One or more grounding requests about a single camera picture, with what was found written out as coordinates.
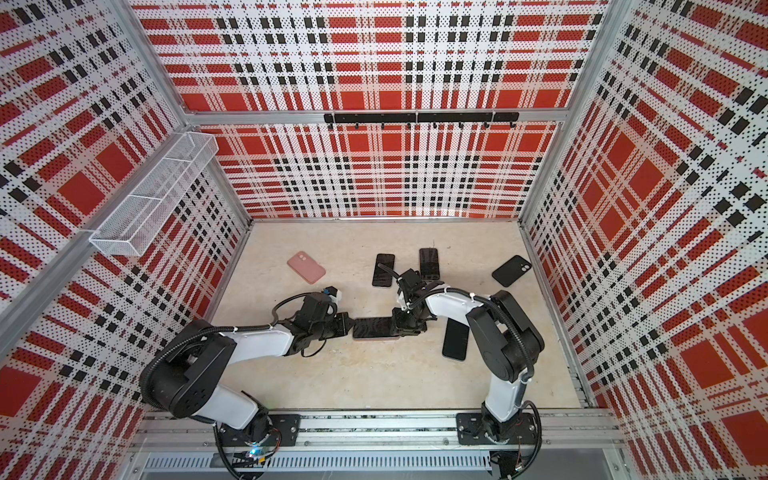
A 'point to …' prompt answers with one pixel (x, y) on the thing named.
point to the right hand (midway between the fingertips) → (395, 334)
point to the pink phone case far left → (306, 267)
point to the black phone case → (511, 270)
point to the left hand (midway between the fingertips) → (355, 331)
